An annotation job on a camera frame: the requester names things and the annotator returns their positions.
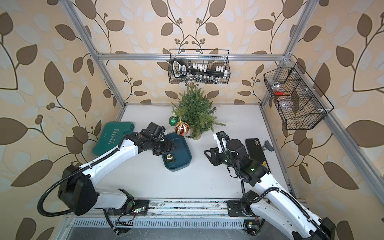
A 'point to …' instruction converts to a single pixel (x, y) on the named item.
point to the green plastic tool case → (112, 133)
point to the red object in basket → (277, 93)
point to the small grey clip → (268, 146)
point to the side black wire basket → (300, 104)
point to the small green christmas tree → (194, 108)
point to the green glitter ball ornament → (173, 120)
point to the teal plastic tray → (179, 158)
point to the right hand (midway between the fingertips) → (207, 151)
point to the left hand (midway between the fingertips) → (171, 147)
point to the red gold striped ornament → (182, 128)
